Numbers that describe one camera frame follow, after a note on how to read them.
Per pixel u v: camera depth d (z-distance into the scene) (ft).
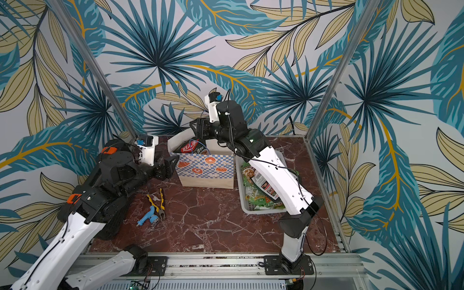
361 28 2.40
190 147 2.88
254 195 3.02
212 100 1.78
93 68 2.78
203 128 1.78
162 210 2.87
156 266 2.39
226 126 1.58
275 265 2.42
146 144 1.65
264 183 3.03
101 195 1.44
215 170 2.69
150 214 2.78
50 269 1.21
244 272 2.41
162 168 1.81
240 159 1.61
